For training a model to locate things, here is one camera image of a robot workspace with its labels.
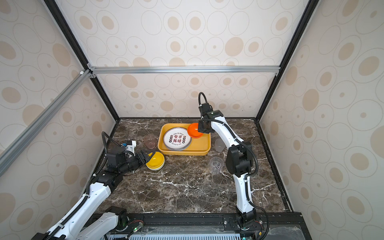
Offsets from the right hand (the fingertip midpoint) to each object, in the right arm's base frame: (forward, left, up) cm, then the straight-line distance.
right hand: (203, 129), depth 96 cm
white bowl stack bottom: (-23, +27, -8) cm, 37 cm away
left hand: (-22, +25, +7) cm, 34 cm away
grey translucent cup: (-5, -11, -11) cm, 16 cm away
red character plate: (0, +18, -10) cm, 20 cm away
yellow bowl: (-19, +28, -7) cm, 35 cm away
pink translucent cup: (-1, +36, -10) cm, 38 cm away
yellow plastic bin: (-6, +3, -10) cm, 12 cm away
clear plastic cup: (-19, -8, -11) cm, 23 cm away
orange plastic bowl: (0, +6, -1) cm, 6 cm away
